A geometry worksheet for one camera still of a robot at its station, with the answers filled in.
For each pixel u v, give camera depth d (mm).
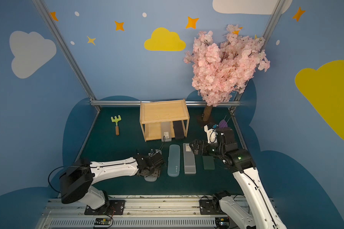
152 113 902
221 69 731
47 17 720
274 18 733
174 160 913
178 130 1040
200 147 604
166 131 1011
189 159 920
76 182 428
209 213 734
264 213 383
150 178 801
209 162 895
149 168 640
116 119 1129
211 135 587
